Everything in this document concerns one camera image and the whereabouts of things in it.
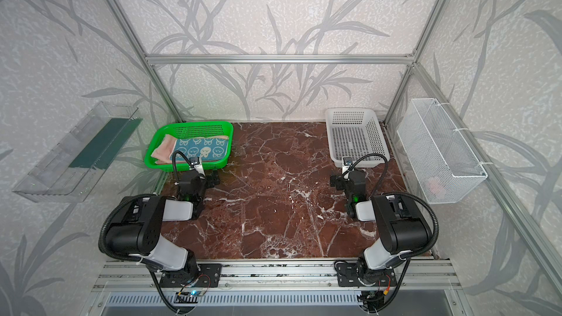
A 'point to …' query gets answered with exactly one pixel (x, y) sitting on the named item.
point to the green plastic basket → (204, 129)
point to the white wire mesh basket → (444, 164)
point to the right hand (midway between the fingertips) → (345, 162)
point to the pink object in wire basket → (435, 189)
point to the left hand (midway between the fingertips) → (207, 161)
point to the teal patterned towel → (209, 150)
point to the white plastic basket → (354, 132)
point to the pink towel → (163, 153)
